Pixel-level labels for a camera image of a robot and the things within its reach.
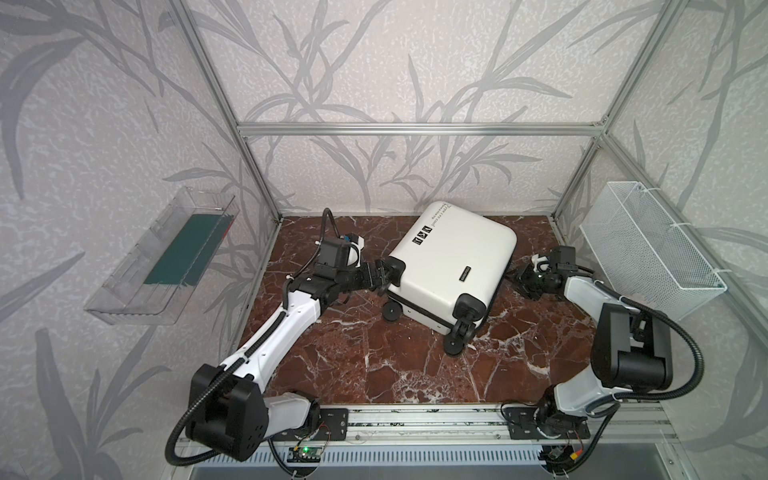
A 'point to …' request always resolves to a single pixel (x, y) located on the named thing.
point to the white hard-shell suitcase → (447, 268)
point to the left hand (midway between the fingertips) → (385, 265)
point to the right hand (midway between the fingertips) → (507, 270)
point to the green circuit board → (304, 454)
